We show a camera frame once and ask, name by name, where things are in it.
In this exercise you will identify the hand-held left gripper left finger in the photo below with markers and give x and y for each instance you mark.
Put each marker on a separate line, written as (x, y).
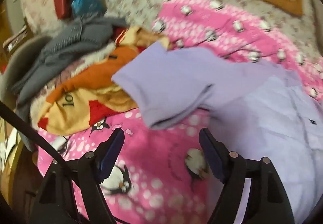
(113, 150)

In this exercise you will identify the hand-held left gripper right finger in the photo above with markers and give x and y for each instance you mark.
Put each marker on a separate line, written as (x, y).
(210, 155)

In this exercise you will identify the lavender padded jacket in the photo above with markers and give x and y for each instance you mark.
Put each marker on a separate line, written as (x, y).
(252, 113)

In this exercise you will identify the pink penguin print blanket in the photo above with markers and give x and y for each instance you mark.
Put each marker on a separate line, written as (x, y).
(156, 163)

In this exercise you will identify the orange yellow printed blanket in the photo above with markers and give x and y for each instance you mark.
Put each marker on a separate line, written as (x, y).
(75, 92)

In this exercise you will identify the grey knitted garment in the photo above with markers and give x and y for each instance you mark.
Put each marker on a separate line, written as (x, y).
(63, 44)

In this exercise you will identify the blue cloth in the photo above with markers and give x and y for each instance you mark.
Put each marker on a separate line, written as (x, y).
(85, 1)

